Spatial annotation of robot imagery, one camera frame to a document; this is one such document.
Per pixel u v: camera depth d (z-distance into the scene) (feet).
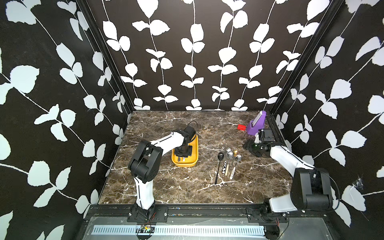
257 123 3.51
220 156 3.12
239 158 3.05
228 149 3.20
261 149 2.21
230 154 3.13
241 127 3.63
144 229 2.31
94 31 2.55
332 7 2.29
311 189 2.87
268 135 2.34
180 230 2.30
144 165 1.64
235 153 3.13
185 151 2.70
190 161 2.95
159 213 2.41
